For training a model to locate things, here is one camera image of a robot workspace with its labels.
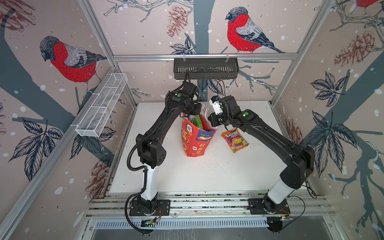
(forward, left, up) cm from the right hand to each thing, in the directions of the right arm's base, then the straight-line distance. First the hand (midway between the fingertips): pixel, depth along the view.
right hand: (207, 119), depth 80 cm
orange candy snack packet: (0, -18, -21) cm, 28 cm away
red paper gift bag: (-10, +6, -5) cm, 13 cm away
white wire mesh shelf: (-10, +55, +8) cm, 56 cm away
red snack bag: (-1, +1, -5) cm, 5 cm away
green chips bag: (+2, +5, -5) cm, 8 cm away
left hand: (+6, +5, 0) cm, 8 cm away
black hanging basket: (+43, +1, +5) cm, 43 cm away
